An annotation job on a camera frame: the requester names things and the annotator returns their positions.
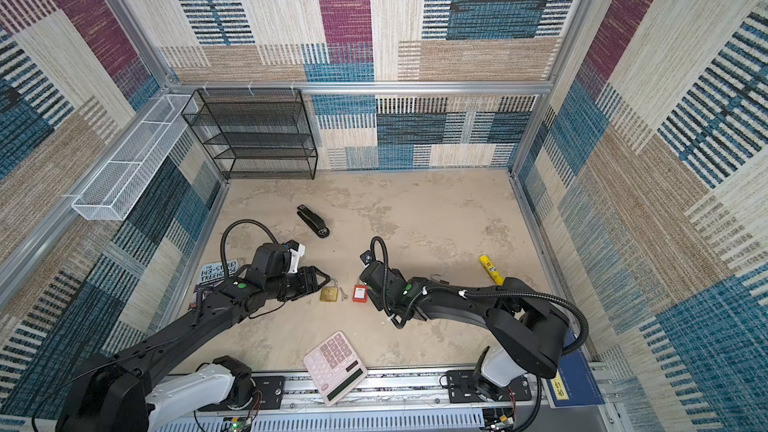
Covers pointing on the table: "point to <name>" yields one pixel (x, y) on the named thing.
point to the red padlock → (360, 294)
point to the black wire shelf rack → (255, 133)
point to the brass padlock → (329, 293)
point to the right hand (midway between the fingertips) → (383, 285)
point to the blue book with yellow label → (574, 383)
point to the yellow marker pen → (497, 278)
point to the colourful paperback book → (210, 276)
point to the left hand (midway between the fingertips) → (324, 277)
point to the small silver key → (343, 294)
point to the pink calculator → (335, 368)
